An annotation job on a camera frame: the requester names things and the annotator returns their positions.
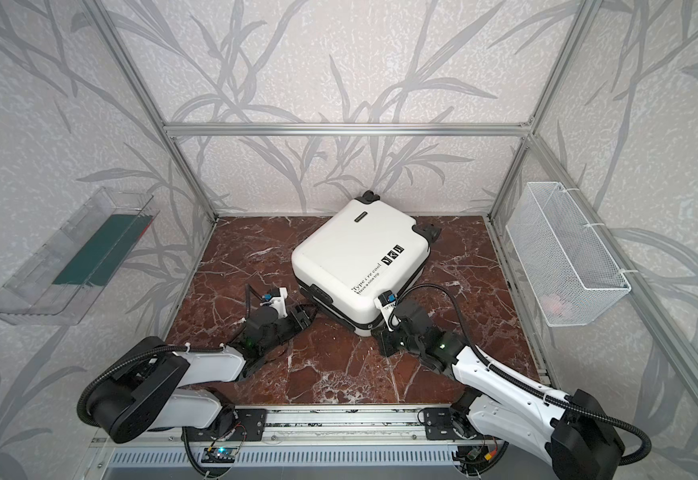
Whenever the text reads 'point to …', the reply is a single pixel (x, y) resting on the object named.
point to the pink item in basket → (552, 304)
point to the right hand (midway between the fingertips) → (372, 323)
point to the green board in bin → (103, 253)
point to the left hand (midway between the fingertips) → (321, 302)
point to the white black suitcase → (354, 256)
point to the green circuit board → (219, 454)
